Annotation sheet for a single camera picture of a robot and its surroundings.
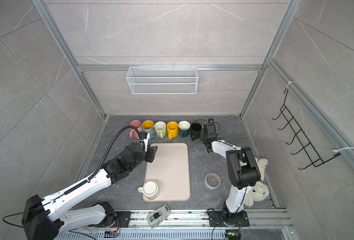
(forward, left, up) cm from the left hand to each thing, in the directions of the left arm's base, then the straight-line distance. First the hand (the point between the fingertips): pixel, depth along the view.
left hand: (154, 143), depth 77 cm
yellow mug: (+21, -9, -14) cm, 27 cm away
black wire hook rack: (-15, -68, +11) cm, 71 cm away
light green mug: (+21, -1, -14) cm, 25 cm away
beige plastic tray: (-6, -8, -23) cm, 25 cm away
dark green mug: (+19, -17, -12) cm, 28 cm away
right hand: (+18, -33, -14) cm, 40 cm away
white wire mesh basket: (+47, -3, +7) cm, 47 cm away
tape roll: (-13, -33, -21) cm, 41 cm away
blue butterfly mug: (+23, +7, -13) cm, 27 cm away
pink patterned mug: (+24, +15, -12) cm, 31 cm away
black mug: (+18, -25, -12) cm, 33 cm away
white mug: (-19, +3, -15) cm, 24 cm away
